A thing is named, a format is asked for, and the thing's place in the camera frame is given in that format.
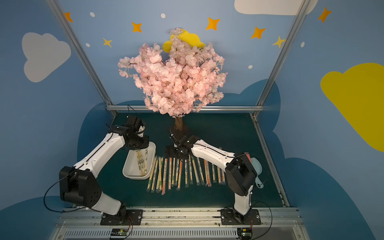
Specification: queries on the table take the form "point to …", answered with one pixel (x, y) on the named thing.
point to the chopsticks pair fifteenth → (146, 160)
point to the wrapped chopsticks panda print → (142, 158)
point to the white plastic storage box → (131, 169)
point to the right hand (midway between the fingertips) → (172, 153)
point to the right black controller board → (246, 233)
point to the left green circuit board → (119, 232)
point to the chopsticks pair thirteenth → (154, 175)
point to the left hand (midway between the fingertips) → (148, 143)
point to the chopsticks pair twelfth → (159, 174)
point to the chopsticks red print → (164, 177)
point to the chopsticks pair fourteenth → (148, 189)
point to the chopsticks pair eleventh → (170, 170)
